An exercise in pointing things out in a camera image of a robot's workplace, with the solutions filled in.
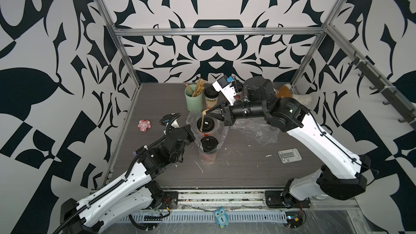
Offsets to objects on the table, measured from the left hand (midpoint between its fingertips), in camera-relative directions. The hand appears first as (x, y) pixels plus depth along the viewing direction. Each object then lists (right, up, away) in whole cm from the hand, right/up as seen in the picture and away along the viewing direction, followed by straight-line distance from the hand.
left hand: (189, 123), depth 74 cm
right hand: (+8, +7, -19) cm, 21 cm away
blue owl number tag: (+14, -39, -5) cm, 42 cm away
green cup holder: (0, +8, +21) cm, 23 cm away
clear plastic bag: (+14, -4, 0) cm, 14 cm away
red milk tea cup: (+9, -2, +5) cm, 10 cm away
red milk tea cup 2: (+9, -10, -1) cm, 13 cm away
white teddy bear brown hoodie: (+58, +16, +31) cm, 67 cm away
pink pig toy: (-29, -4, +22) cm, 37 cm away
